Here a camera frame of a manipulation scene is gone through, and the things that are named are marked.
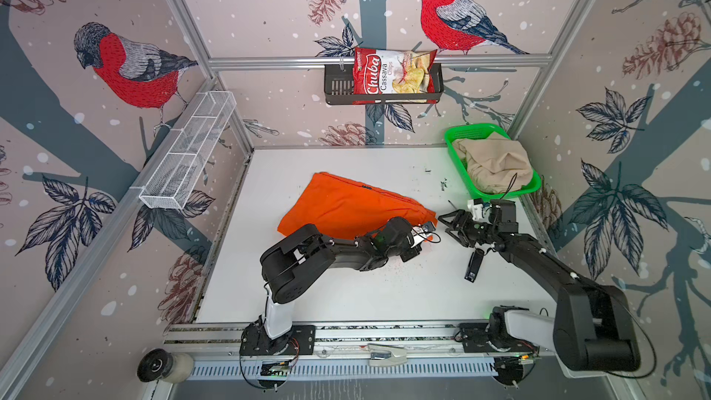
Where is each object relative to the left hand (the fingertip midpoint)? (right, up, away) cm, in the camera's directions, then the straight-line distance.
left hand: (422, 237), depth 86 cm
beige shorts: (+30, +24, +14) cm, 41 cm away
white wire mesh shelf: (-69, +18, -15) cm, 73 cm away
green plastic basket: (+43, +16, +11) cm, 47 cm away
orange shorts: (-25, +7, +14) cm, 30 cm away
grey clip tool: (-12, -26, -16) cm, 33 cm away
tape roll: (-65, -23, -25) cm, 73 cm away
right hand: (+6, +3, -1) cm, 7 cm away
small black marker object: (+16, -8, -2) cm, 18 cm away
